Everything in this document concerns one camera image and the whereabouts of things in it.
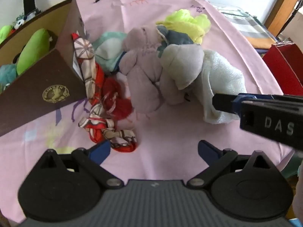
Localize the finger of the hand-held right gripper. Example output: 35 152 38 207
212 93 258 119

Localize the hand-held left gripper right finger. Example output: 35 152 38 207
186 140 277 188

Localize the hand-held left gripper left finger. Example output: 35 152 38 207
39 139 125 190

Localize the white fluffy towel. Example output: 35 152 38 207
201 49 248 124

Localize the red fluffy yarn cloth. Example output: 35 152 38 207
102 77 133 121

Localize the grey plush cloth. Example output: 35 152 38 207
158 44 205 106

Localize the yellow towel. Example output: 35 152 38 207
156 21 209 45

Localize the pink teddy bear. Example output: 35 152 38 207
119 26 166 114

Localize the brown cardboard box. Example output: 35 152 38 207
0 0 88 137

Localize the mint green towel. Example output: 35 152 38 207
92 31 128 72

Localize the red patterned scarf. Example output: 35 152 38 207
71 33 139 152

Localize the pink printed bed sheet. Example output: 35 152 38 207
0 0 296 223

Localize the red box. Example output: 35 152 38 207
262 42 303 95

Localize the plaid cloth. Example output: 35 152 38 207
213 3 277 38

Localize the teal mesh cloth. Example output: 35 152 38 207
0 64 18 86

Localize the panda plush toy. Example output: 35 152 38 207
13 14 42 30

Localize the neon green plush toy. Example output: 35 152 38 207
0 25 12 43

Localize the wooden frame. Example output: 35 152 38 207
264 0 303 37

